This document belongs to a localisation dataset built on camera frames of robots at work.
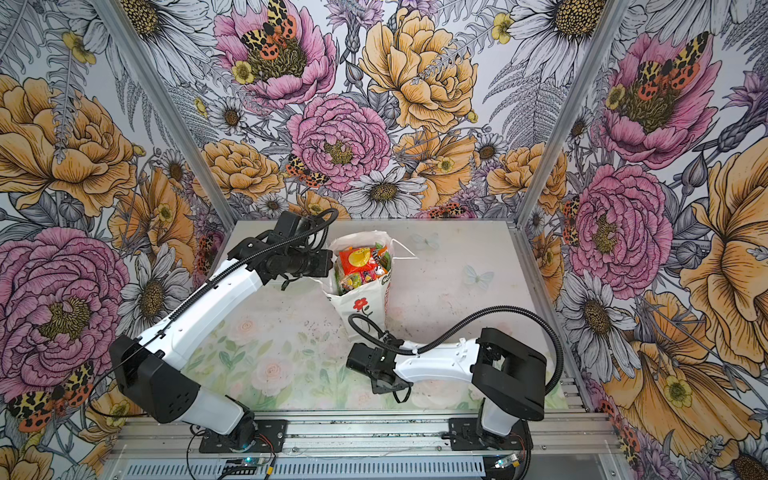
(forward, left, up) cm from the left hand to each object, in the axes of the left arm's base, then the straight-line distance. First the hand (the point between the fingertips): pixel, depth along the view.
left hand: (328, 273), depth 79 cm
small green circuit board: (-39, -44, -22) cm, 63 cm away
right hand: (-23, -16, -22) cm, 36 cm away
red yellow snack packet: (+3, -7, +2) cm, 8 cm away
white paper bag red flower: (-8, -9, -5) cm, 13 cm away
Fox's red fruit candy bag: (0, -8, -2) cm, 8 cm away
